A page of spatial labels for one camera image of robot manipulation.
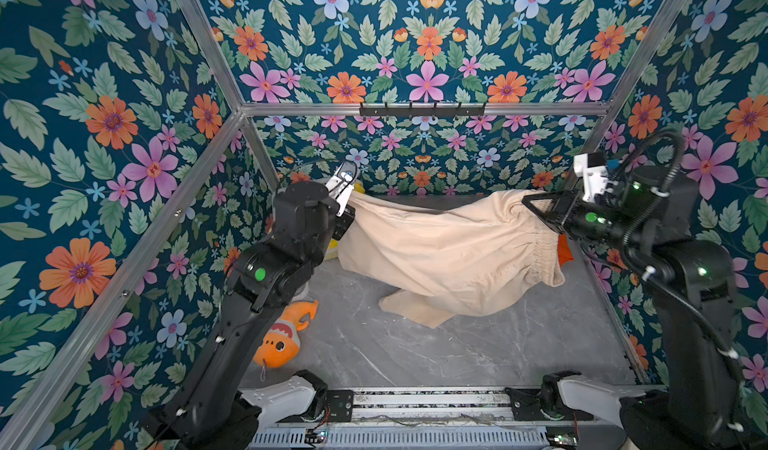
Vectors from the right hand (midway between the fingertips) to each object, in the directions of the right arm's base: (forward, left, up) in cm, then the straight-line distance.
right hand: (528, 196), depth 53 cm
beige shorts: (-5, +16, -15) cm, 23 cm away
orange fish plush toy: (-12, +55, -40) cm, 69 cm away
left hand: (+5, +36, 0) cm, 37 cm away
